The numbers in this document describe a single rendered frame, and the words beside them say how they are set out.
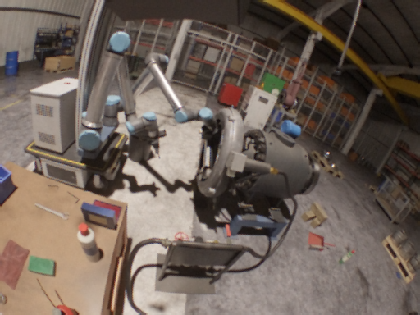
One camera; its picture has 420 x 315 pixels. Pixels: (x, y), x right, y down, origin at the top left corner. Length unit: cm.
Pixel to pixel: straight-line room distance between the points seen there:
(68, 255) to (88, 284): 15
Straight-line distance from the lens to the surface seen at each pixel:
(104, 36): 164
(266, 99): 524
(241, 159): 103
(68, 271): 84
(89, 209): 83
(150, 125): 122
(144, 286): 127
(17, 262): 93
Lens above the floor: 123
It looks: 28 degrees down
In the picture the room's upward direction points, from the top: 22 degrees clockwise
